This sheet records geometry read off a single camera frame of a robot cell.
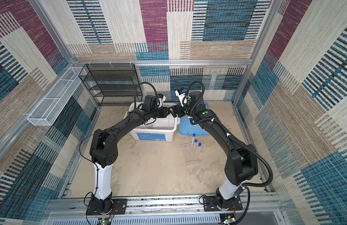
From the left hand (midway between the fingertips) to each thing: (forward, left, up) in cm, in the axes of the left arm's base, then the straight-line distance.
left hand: (171, 109), depth 92 cm
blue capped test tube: (-22, -14, -3) cm, 26 cm away
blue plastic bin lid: (-1, -11, -19) cm, 22 cm away
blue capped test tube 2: (-24, -16, -3) cm, 29 cm away
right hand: (-6, -2, +8) cm, 10 cm away
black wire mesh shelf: (+27, +45, 0) cm, 53 cm away
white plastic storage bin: (-16, +8, +1) cm, 18 cm away
